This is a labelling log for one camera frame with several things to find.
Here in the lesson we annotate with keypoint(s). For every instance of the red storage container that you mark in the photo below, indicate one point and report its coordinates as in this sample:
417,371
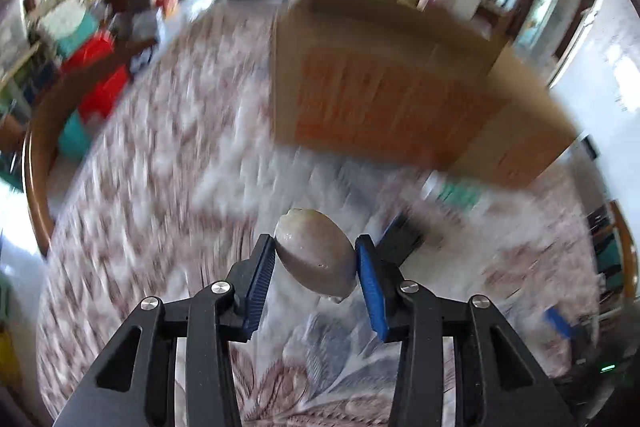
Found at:
97,46
100,101

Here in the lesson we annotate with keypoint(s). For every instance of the cardboard box orange print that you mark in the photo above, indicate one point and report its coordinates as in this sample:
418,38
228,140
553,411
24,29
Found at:
380,80

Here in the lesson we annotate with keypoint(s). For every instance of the patterned paisley bedspread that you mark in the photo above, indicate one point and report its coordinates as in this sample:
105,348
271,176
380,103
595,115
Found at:
185,176

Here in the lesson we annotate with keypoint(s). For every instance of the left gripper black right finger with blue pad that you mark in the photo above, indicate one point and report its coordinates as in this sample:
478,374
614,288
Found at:
498,381

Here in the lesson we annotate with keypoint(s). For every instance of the teal storage container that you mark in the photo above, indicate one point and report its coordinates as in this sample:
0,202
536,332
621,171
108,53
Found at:
74,141

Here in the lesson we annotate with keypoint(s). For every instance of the black blue rectangular object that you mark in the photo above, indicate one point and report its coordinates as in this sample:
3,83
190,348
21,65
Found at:
399,240

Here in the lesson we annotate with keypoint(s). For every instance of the brown egg-shaped object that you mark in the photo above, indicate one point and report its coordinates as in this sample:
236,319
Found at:
316,252

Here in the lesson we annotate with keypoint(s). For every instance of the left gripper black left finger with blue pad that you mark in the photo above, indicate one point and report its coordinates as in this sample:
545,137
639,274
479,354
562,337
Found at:
132,381

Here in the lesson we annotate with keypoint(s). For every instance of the green white small packet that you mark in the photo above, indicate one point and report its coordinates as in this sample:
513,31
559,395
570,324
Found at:
451,192

